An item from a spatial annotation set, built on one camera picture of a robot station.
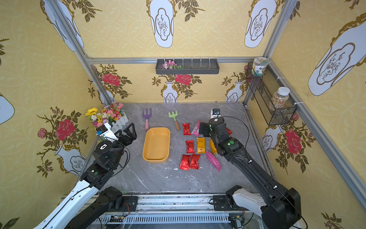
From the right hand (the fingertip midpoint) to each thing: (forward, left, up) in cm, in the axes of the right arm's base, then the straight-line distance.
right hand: (212, 122), depth 79 cm
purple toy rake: (+22, +47, -24) cm, 58 cm away
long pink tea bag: (+7, +8, -21) cm, 23 cm away
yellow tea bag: (-3, +5, -19) cm, 20 cm away
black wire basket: (+18, -37, +4) cm, 41 cm away
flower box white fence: (+9, +63, -6) cm, 64 cm away
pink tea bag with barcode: (-15, -2, -18) cm, 24 cm away
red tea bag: (+8, +15, -20) cm, 26 cm away
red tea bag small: (-15, +14, -20) cm, 29 cm away
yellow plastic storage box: (-6, +34, -21) cm, 40 cm away
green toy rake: (+23, +26, -23) cm, 42 cm away
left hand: (-9, +46, +6) cm, 47 cm away
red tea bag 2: (-5, +12, -20) cm, 24 cm away
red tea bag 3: (-15, +9, -20) cm, 26 cm away
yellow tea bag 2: (-5, -3, -19) cm, 20 cm away
